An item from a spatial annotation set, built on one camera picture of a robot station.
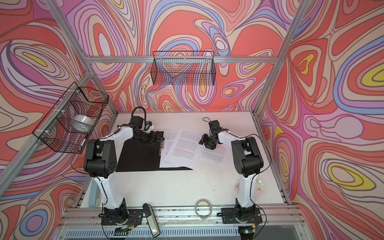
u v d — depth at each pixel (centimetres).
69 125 71
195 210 75
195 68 96
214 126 82
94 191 79
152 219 70
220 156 95
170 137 105
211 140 86
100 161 52
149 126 88
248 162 54
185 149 98
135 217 72
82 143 72
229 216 73
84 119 74
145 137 85
